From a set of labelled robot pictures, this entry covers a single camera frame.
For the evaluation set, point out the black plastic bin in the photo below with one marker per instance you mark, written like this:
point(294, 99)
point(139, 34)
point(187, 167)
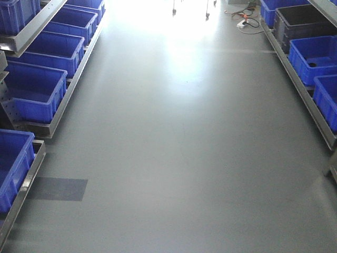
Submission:
point(281, 26)

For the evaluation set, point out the long steel rack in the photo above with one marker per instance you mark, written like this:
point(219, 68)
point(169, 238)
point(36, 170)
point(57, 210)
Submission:
point(31, 34)

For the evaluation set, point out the white power strip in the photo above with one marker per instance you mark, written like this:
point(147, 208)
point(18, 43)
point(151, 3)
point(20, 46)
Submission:
point(242, 24)

